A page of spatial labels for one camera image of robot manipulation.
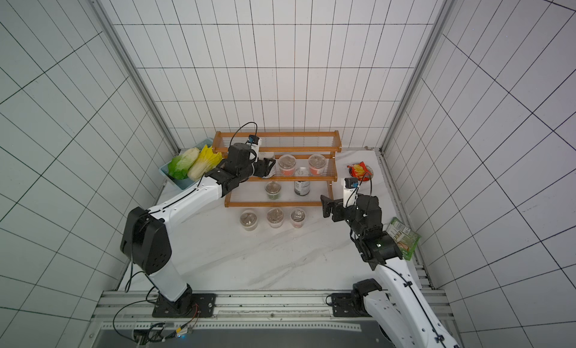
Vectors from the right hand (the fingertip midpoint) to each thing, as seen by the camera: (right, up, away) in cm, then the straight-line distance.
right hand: (326, 193), depth 75 cm
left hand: (-23, +11, +12) cm, 28 cm away
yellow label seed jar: (-29, -12, +12) cm, 34 cm away
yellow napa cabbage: (-54, +12, +31) cm, 63 cm away
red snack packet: (+21, +7, +28) cm, 36 cm away
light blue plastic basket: (-61, +2, +27) cm, 67 cm away
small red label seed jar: (-9, -11, +12) cm, 19 cm away
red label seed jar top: (-18, -11, +12) cm, 25 cm away
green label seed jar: (-20, -1, +20) cm, 28 cm away
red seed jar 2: (-2, +10, +12) cm, 16 cm away
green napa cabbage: (-64, +10, +25) cm, 69 cm away
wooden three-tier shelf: (-7, +22, +47) cm, 52 cm away
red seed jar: (-14, +10, +11) cm, 20 cm away
